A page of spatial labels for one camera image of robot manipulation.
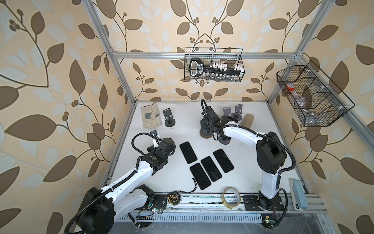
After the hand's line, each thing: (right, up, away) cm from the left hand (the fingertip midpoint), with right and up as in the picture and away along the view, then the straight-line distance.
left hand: (162, 141), depth 84 cm
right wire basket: (+81, +23, -10) cm, 85 cm away
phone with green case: (+29, -17, +4) cm, 34 cm away
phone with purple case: (+22, -19, -1) cm, 29 cm away
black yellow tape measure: (+9, -27, -11) cm, 30 cm away
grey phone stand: (+43, +18, +21) cm, 52 cm away
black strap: (+18, -26, -5) cm, 32 cm away
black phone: (+37, -13, +6) cm, 40 cm away
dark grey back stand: (+1, +11, +24) cm, 27 cm away
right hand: (+27, +10, +10) cm, 31 cm away
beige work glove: (-14, +15, +26) cm, 33 cm away
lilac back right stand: (+40, -2, +13) cm, 42 cm away
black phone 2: (+15, -8, +7) cm, 18 cm away
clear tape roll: (+41, -27, -11) cm, 50 cm away
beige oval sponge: (+59, +12, +23) cm, 65 cm away
